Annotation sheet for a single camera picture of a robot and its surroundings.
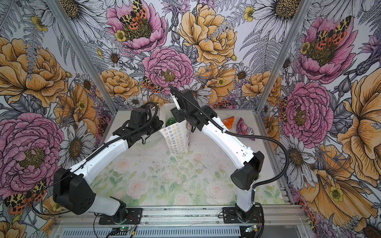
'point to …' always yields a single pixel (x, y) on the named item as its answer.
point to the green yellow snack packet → (170, 121)
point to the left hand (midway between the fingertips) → (163, 126)
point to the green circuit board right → (251, 228)
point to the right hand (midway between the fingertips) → (182, 111)
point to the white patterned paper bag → (177, 133)
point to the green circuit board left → (122, 230)
